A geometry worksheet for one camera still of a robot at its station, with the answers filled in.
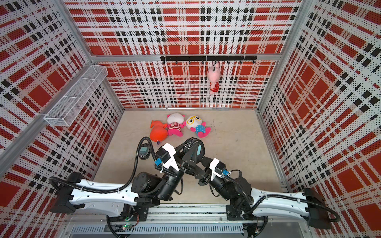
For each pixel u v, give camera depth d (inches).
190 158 17.9
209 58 35.1
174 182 17.6
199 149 20.0
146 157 36.6
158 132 39.1
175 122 41.1
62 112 27.1
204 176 20.2
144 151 37.7
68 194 17.6
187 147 18.7
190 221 28.7
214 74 35.7
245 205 20.0
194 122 41.0
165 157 15.3
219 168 18.2
